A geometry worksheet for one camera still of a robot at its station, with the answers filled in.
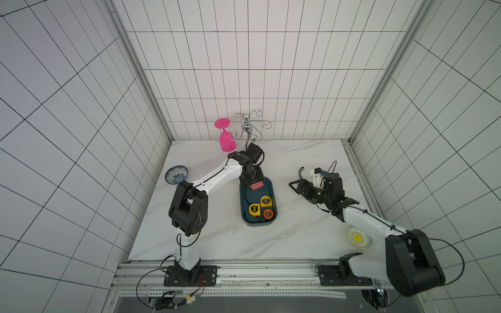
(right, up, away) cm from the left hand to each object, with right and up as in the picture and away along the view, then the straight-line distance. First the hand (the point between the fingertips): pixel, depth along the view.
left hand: (255, 183), depth 88 cm
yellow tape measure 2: (0, -12, 0) cm, 12 cm away
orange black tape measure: (+6, -13, -3) cm, 15 cm away
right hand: (+14, -2, -3) cm, 15 cm away
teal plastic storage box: (+1, -9, +2) cm, 9 cm away
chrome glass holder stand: (-2, +27, 0) cm, 27 cm away
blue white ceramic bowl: (-43, +3, +12) cm, 45 cm away
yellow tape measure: (+5, -9, +2) cm, 10 cm away
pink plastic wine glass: (-14, +20, +7) cm, 25 cm away
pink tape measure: (+1, -1, -2) cm, 2 cm away
